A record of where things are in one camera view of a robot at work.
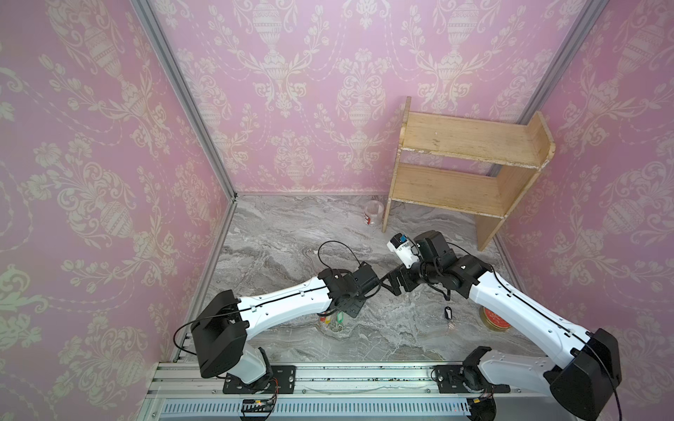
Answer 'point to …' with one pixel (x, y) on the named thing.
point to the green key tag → (340, 317)
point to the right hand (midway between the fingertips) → (392, 273)
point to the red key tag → (322, 319)
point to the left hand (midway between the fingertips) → (352, 303)
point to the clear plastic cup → (374, 213)
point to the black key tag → (448, 310)
